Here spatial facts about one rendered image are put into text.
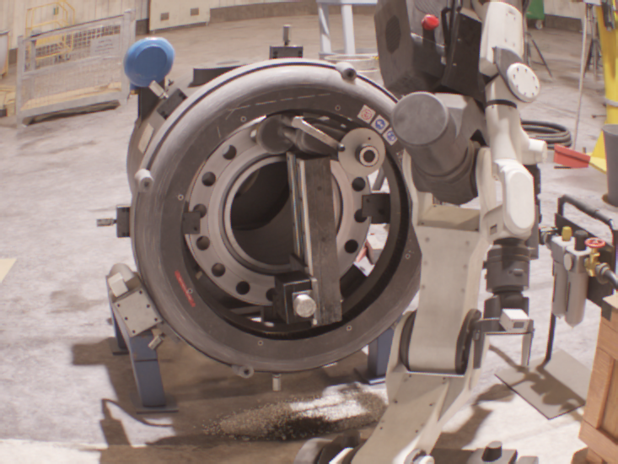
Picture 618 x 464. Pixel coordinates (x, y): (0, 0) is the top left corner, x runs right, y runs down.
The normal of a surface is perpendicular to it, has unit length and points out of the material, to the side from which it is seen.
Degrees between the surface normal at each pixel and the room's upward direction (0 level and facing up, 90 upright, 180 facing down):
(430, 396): 23
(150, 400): 90
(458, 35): 73
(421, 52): 86
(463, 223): 11
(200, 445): 0
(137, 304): 90
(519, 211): 63
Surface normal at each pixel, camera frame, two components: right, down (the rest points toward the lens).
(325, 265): 0.31, 0.26
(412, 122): -0.38, -0.35
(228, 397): -0.04, -0.96
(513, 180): 0.28, -0.21
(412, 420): -0.21, -0.77
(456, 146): 0.73, 0.45
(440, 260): -0.44, 0.04
